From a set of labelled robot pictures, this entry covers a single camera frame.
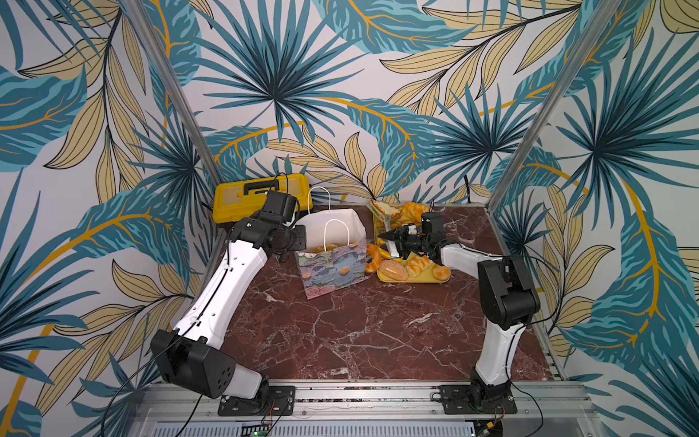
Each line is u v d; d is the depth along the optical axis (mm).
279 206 568
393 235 860
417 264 972
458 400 733
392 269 950
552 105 862
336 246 879
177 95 832
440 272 950
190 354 381
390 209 1127
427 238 786
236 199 984
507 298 530
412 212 1092
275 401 719
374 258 963
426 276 982
